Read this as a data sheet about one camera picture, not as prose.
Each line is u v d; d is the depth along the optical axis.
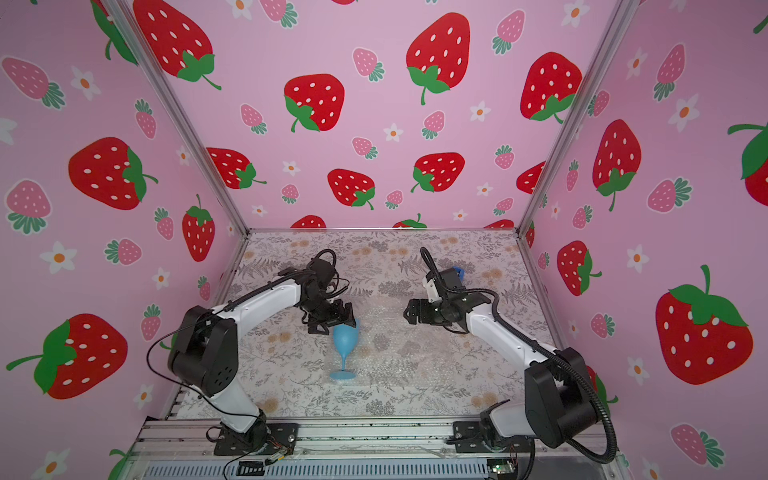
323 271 0.78
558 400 0.42
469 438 0.73
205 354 0.47
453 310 0.63
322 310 0.76
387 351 0.89
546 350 0.45
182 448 0.73
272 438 0.73
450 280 0.68
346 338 0.86
